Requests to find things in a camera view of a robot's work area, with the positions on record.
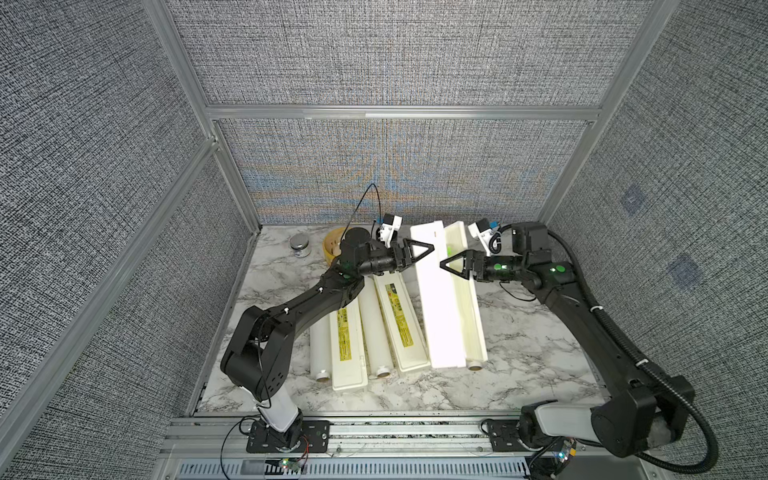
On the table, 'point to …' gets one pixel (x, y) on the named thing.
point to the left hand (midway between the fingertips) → (435, 252)
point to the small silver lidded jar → (299, 243)
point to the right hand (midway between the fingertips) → (451, 260)
